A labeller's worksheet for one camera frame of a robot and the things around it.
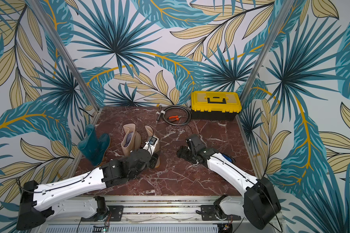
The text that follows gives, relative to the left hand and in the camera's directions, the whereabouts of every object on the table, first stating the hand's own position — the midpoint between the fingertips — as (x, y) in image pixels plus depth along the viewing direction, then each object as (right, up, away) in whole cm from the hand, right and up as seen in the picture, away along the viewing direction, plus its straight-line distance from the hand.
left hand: (155, 151), depth 72 cm
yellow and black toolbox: (+37, +26, +30) cm, 55 cm away
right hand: (+13, -4, +11) cm, 18 cm away
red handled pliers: (+9, +18, +42) cm, 46 cm away
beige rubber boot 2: (-3, +9, +2) cm, 9 cm away
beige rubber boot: (-12, +5, 0) cm, 13 cm away
